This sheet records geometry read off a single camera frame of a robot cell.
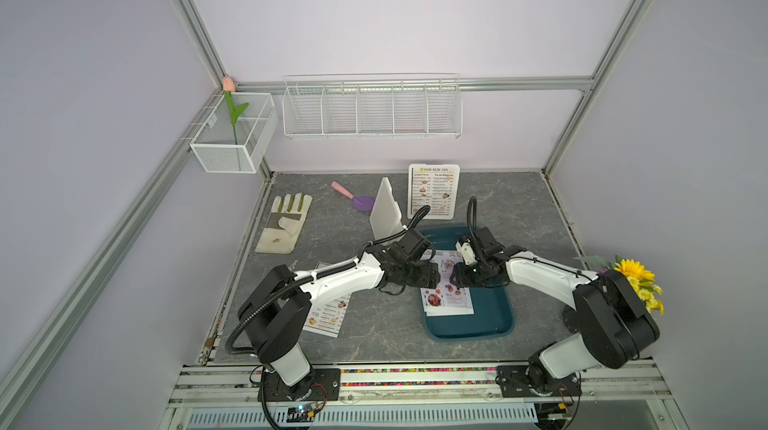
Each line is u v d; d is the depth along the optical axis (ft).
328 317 2.78
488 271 2.12
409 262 2.27
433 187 3.24
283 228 3.43
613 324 1.44
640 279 2.11
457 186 3.24
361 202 3.66
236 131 2.92
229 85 2.93
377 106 3.29
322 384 2.42
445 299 2.79
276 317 1.44
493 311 2.78
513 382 2.43
